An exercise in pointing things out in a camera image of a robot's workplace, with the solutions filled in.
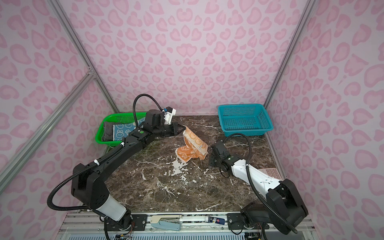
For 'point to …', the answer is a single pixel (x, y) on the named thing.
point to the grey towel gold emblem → (107, 135)
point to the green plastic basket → (116, 119)
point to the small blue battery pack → (213, 219)
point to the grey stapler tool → (169, 222)
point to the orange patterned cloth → (193, 147)
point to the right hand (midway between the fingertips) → (212, 158)
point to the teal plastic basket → (248, 119)
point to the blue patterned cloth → (120, 131)
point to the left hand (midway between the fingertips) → (187, 125)
